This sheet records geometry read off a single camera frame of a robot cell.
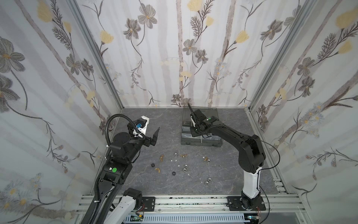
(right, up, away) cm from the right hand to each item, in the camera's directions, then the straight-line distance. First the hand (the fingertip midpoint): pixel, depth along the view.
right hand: (192, 127), depth 90 cm
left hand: (-23, +5, -26) cm, 36 cm away
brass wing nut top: (-6, -19, +1) cm, 20 cm away
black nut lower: (-12, -28, -5) cm, 31 cm away
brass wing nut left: (-22, -26, -5) cm, 34 cm away
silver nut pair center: (-5, -26, -5) cm, 27 cm away
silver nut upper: (-11, -18, +2) cm, 21 cm away
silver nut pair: (+9, -31, -9) cm, 34 cm away
